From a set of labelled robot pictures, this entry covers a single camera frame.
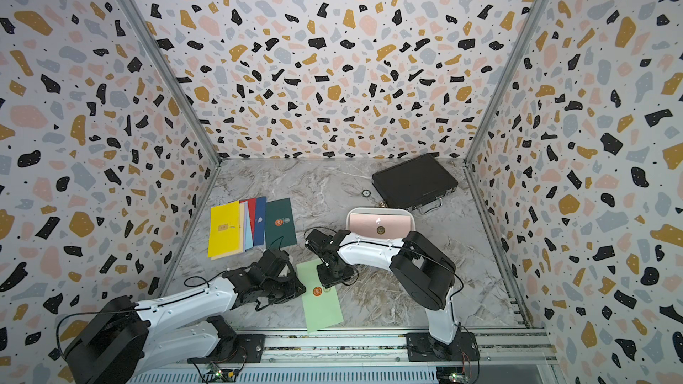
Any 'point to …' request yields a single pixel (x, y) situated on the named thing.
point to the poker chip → (366, 193)
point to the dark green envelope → (279, 224)
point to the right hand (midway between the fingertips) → (328, 285)
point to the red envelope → (252, 206)
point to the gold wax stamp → (381, 204)
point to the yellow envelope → (224, 229)
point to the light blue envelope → (246, 228)
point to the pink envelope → (380, 225)
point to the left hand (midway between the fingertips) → (309, 290)
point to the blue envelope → (260, 221)
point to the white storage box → (355, 240)
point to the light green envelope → (322, 304)
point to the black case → (419, 183)
